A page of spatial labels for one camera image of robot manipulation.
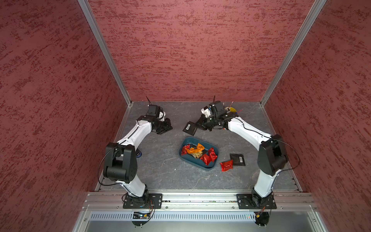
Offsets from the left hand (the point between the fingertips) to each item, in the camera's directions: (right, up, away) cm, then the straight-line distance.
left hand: (172, 129), depth 89 cm
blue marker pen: (-22, -16, +1) cm, 27 cm away
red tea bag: (+8, -13, -2) cm, 15 cm away
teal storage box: (+10, -17, -2) cm, 20 cm away
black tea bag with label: (+12, +1, -4) cm, 12 cm away
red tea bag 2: (+22, -18, -4) cm, 28 cm away
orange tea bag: (+18, -12, +1) cm, 21 cm away
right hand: (+14, +2, -5) cm, 14 cm away
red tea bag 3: (+25, -16, -2) cm, 30 cm away
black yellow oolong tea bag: (+16, -16, -1) cm, 22 cm away
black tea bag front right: (+42, -19, 0) cm, 46 cm away
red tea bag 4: (+33, -21, -6) cm, 40 cm away
